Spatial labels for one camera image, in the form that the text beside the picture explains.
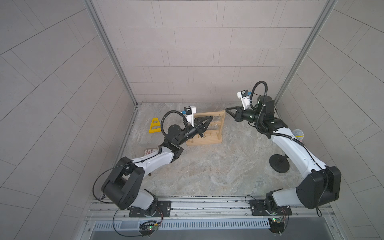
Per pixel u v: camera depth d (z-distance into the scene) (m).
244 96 0.65
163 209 0.71
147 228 0.65
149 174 0.82
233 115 0.70
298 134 0.67
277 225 0.69
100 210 0.71
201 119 0.66
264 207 0.71
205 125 0.68
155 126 1.03
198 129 0.63
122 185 0.42
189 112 0.62
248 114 0.66
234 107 0.69
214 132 0.92
